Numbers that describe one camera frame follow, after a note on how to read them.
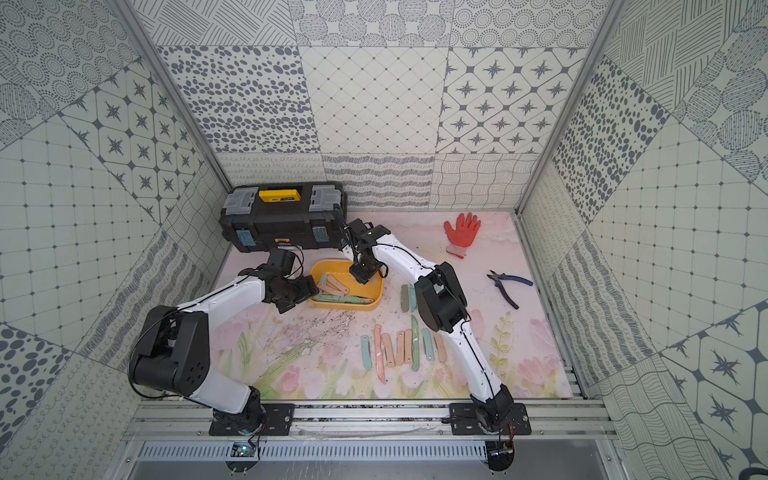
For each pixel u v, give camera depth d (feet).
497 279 3.30
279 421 2.41
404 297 3.21
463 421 2.41
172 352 1.46
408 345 2.82
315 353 2.82
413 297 2.01
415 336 2.89
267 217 3.13
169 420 2.45
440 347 2.82
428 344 2.84
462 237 3.71
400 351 2.77
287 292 2.56
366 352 2.81
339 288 3.20
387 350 2.81
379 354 2.79
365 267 2.81
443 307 1.95
